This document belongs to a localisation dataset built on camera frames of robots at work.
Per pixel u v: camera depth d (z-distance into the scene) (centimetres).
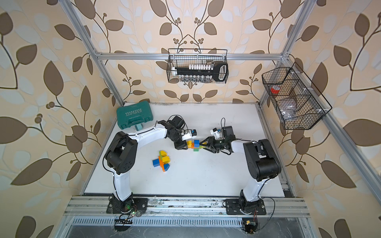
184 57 91
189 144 88
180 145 83
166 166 87
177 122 78
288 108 74
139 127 105
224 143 76
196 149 93
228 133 79
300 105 72
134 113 108
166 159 89
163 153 92
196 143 88
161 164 87
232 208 72
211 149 85
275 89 87
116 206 64
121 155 51
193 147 89
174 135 73
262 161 51
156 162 87
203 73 85
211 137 85
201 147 90
